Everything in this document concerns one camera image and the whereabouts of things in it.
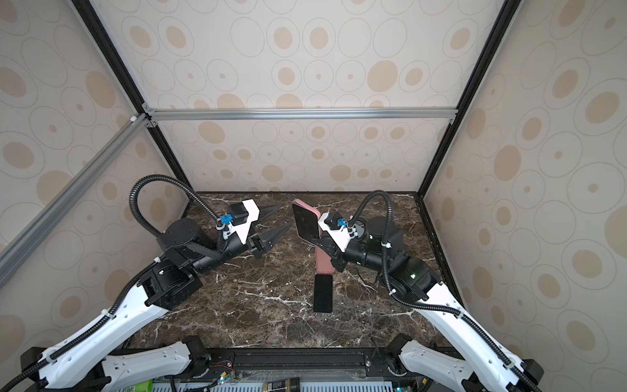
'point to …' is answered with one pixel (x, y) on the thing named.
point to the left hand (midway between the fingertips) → (286, 217)
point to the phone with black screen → (322, 293)
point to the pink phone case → (323, 262)
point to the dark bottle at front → (289, 385)
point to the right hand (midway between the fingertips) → (318, 237)
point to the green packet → (146, 386)
